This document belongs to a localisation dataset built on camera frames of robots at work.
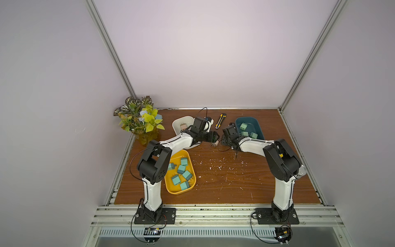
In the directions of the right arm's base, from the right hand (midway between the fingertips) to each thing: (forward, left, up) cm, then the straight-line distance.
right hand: (226, 135), depth 100 cm
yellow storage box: (-16, +32, -3) cm, 36 cm away
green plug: (+9, -13, -2) cm, 16 cm away
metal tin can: (-23, -40, 0) cm, 47 cm away
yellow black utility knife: (+18, +2, -2) cm, 19 cm away
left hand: (-5, +6, +6) cm, 10 cm away
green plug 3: (+1, -12, 0) cm, 12 cm away
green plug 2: (+1, -19, -2) cm, 19 cm away
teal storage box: (+11, -20, -4) cm, 23 cm away
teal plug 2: (-24, +28, -2) cm, 37 cm away
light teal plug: (-22, +33, 0) cm, 40 cm away
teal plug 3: (-30, +30, -1) cm, 42 cm away
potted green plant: (-3, +51, +21) cm, 55 cm away
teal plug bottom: (-28, +24, -1) cm, 36 cm away
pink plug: (-7, +8, -2) cm, 11 cm away
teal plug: (-19, +27, -1) cm, 33 cm away
